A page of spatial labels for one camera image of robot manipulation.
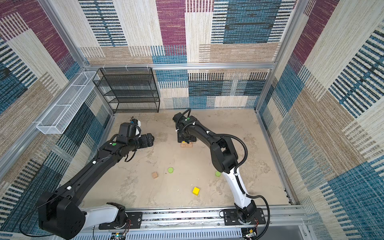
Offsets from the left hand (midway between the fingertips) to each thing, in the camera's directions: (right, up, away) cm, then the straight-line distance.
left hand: (148, 136), depth 82 cm
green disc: (+11, -20, +7) cm, 24 cm away
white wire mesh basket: (-39, +9, -11) cm, 42 cm away
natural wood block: (+19, -7, +17) cm, 27 cm away
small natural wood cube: (+3, -23, +5) cm, 23 cm away
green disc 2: (+39, -22, +5) cm, 44 cm away
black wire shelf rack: (-22, +31, +27) cm, 46 cm away
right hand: (+20, -4, +13) cm, 25 cm away
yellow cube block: (+26, -29, -2) cm, 39 cm away
